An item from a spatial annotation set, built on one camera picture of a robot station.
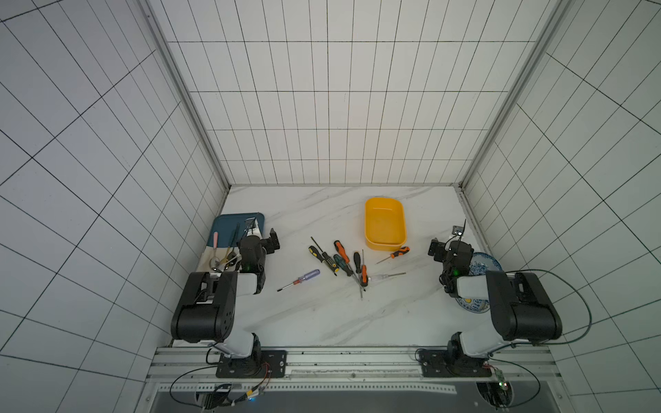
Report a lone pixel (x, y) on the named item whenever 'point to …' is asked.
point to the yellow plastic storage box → (385, 224)
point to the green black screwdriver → (342, 264)
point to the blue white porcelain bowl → (482, 262)
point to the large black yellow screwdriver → (315, 252)
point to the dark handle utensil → (232, 257)
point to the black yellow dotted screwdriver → (329, 260)
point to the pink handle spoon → (214, 261)
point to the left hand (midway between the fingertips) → (260, 234)
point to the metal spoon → (224, 261)
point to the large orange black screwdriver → (340, 248)
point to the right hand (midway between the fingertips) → (441, 237)
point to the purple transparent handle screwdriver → (301, 279)
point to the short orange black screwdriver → (401, 252)
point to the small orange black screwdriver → (364, 278)
